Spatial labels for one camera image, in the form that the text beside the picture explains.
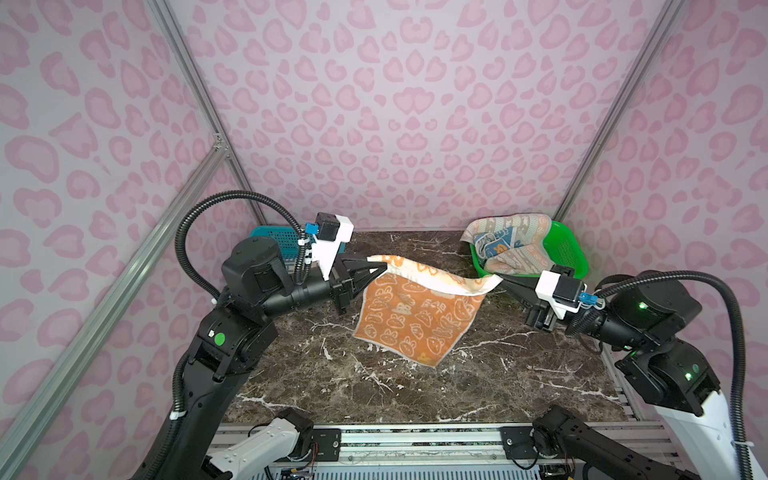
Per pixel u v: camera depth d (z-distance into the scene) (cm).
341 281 42
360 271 45
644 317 35
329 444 73
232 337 36
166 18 69
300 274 40
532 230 110
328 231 40
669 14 69
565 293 35
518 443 73
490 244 106
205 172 82
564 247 106
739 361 35
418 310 68
